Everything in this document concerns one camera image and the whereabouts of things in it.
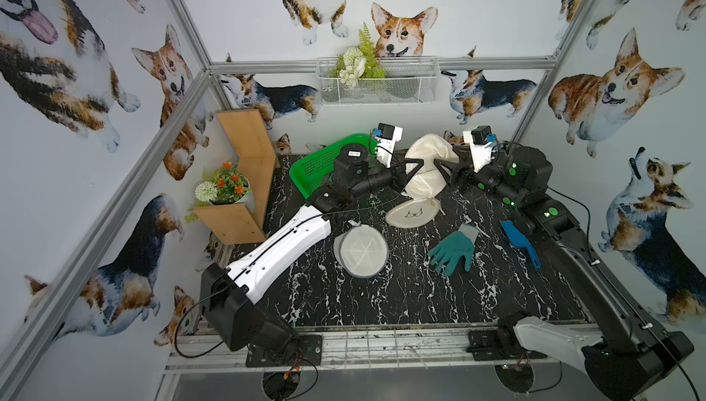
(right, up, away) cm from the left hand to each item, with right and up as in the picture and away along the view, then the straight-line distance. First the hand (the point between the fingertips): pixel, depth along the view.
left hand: (420, 155), depth 65 cm
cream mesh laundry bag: (+1, -7, +1) cm, 7 cm away
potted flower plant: (-56, -8, +18) cm, 60 cm away
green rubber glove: (+13, -31, +26) cm, 42 cm away
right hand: (+9, +2, 0) cm, 9 cm away
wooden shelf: (-51, -19, +17) cm, 57 cm away
